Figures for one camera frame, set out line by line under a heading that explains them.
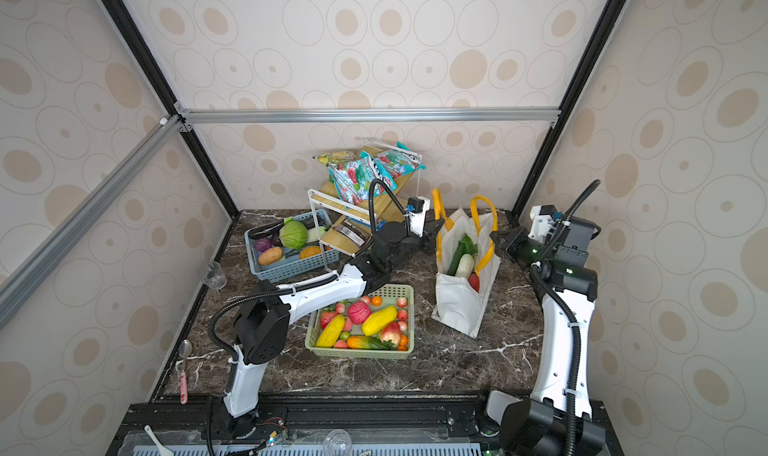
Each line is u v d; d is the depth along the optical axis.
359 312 0.87
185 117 0.90
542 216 0.64
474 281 0.75
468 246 0.98
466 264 0.93
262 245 1.05
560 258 0.52
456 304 0.85
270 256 1.00
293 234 1.00
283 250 1.03
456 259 0.96
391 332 0.81
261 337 0.50
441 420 0.75
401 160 0.84
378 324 0.85
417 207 0.66
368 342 0.82
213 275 1.01
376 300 0.93
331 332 0.83
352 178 0.74
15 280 0.52
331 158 0.81
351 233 0.91
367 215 0.74
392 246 0.61
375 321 0.86
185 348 0.84
